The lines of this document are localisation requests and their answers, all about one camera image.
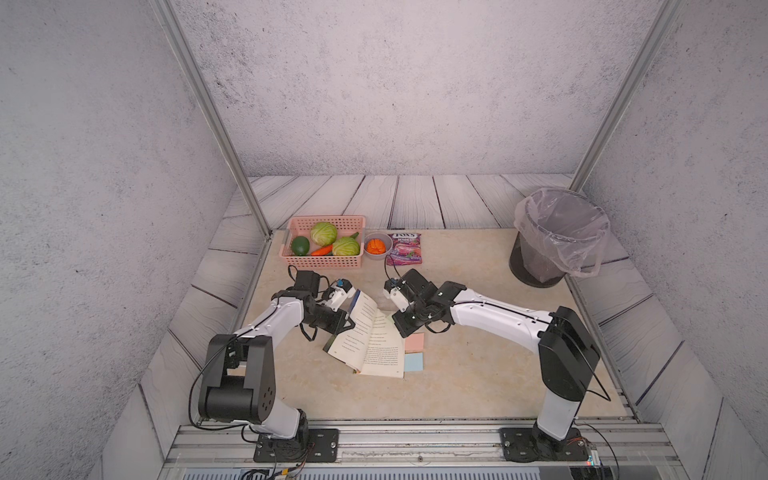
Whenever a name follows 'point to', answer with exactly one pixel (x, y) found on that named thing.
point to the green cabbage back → (323, 234)
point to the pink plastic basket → (345, 226)
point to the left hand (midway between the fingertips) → (353, 324)
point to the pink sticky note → (414, 343)
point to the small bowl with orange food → (377, 245)
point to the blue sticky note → (413, 362)
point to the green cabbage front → (346, 246)
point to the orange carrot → (325, 250)
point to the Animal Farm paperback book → (374, 345)
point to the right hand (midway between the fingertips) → (397, 325)
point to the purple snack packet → (406, 249)
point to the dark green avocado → (300, 245)
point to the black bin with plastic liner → (560, 233)
